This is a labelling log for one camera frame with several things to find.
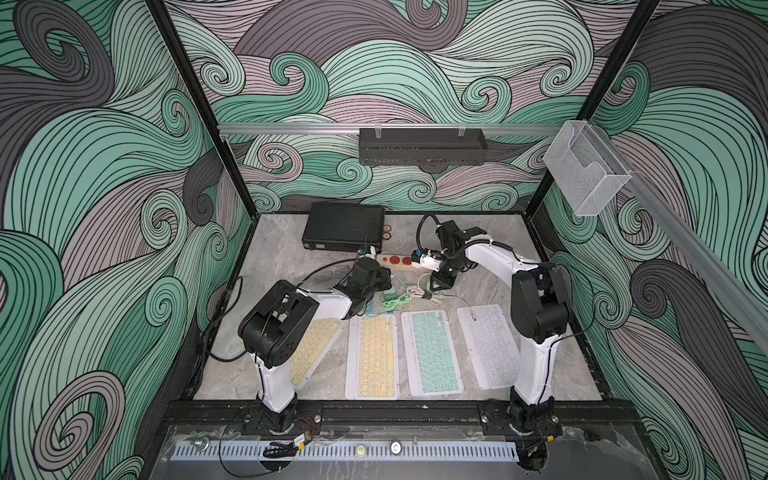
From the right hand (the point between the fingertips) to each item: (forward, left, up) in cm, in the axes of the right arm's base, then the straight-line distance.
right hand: (434, 282), depth 94 cm
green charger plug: (-3, +14, -2) cm, 15 cm away
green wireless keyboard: (-25, +3, -4) cm, 25 cm away
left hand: (+3, +14, +4) cm, 15 cm away
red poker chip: (+24, +15, -5) cm, 29 cm away
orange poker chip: (+28, +14, -5) cm, 32 cm away
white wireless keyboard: (-18, -14, -4) cm, 23 cm away
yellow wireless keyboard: (-16, +36, -4) cm, 40 cm away
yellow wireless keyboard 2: (-22, +20, -4) cm, 30 cm away
